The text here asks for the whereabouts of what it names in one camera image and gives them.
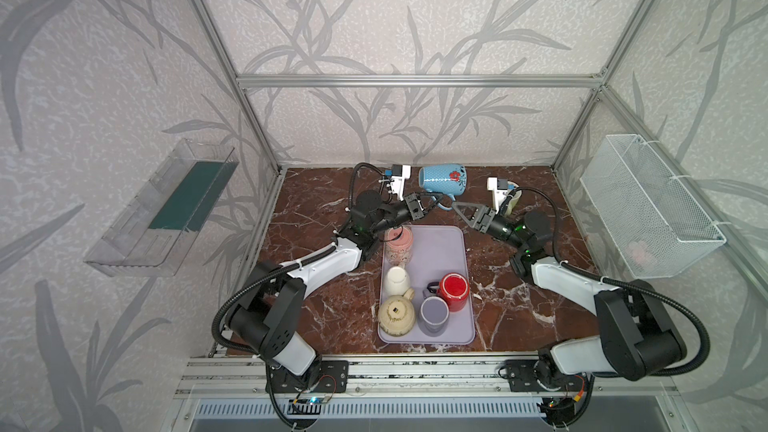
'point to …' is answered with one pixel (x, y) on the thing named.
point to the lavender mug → (433, 314)
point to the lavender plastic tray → (439, 250)
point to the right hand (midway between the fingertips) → (453, 200)
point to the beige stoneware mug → (397, 314)
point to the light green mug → (512, 202)
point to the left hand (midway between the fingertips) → (446, 193)
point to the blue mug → (443, 180)
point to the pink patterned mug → (399, 245)
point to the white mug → (396, 281)
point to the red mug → (455, 287)
